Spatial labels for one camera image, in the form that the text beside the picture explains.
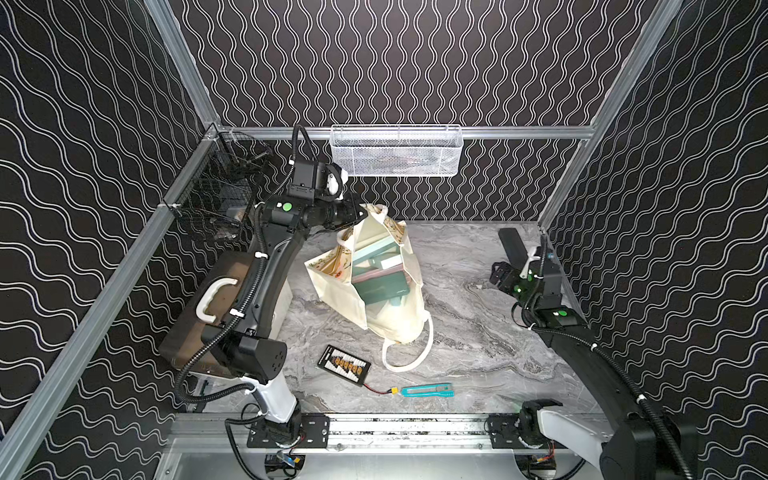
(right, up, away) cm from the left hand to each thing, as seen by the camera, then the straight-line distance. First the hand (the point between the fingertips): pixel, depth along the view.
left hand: (367, 204), depth 71 cm
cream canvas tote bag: (0, -17, +21) cm, 27 cm away
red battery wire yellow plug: (+6, -49, +10) cm, 50 cm away
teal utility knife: (+19, -48, +9) cm, 53 cm away
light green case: (+2, -12, +28) cm, 31 cm away
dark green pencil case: (+3, -21, +15) cm, 26 cm away
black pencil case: (+53, -9, +42) cm, 68 cm away
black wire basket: (-49, +5, +23) cm, 54 cm away
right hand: (+38, -16, +12) cm, 43 cm away
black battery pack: (-7, -43, +12) cm, 45 cm away
